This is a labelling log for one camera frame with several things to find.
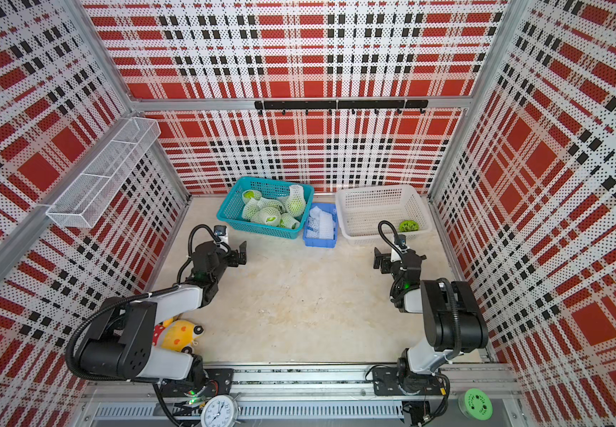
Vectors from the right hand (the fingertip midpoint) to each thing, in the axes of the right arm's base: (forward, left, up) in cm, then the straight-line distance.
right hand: (391, 247), depth 95 cm
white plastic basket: (+24, +8, -7) cm, 26 cm away
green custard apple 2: (+10, +44, +5) cm, 46 cm away
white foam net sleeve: (+10, +45, +6) cm, 47 cm away
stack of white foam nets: (+14, +26, -4) cm, 30 cm away
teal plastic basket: (+21, +63, +1) cm, 67 cm away
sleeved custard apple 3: (+12, +38, +1) cm, 40 cm away
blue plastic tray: (+5, +23, -5) cm, 24 cm away
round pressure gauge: (-48, +51, -2) cm, 70 cm away
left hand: (+1, +56, +4) cm, 56 cm away
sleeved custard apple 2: (+20, +46, +1) cm, 50 cm away
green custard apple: (+16, +35, +4) cm, 39 cm away
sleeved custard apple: (+27, +56, +1) cm, 62 cm away
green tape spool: (-47, -14, -2) cm, 49 cm away
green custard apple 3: (+10, -8, -1) cm, 13 cm away
